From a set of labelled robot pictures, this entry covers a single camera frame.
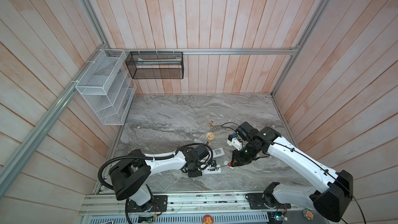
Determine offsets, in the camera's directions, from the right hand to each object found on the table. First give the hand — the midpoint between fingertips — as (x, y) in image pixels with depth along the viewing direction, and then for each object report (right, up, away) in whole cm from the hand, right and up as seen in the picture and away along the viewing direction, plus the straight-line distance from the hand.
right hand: (233, 163), depth 73 cm
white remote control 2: (-5, +1, +15) cm, 16 cm away
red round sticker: (-13, -24, -4) cm, 27 cm away
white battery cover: (-17, +6, +22) cm, 29 cm away
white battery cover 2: (-1, -4, +12) cm, 13 cm away
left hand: (-18, -8, +11) cm, 23 cm away
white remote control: (-9, -7, +9) cm, 14 cm away
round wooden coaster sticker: (-9, +9, +25) cm, 28 cm away
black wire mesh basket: (-46, +57, +30) cm, 79 cm away
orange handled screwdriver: (-2, 0, 0) cm, 2 cm away
